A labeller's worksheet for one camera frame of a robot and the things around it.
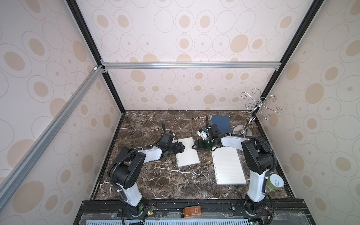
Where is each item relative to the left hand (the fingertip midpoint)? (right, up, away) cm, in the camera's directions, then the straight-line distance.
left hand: (185, 147), depth 93 cm
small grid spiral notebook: (+3, -6, +2) cm, 7 cm away
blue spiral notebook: (+31, +17, +20) cm, 40 cm away
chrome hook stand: (+43, +11, +9) cm, 46 cm away
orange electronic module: (+3, -28, -23) cm, 36 cm away
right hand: (+11, 0, +4) cm, 11 cm away
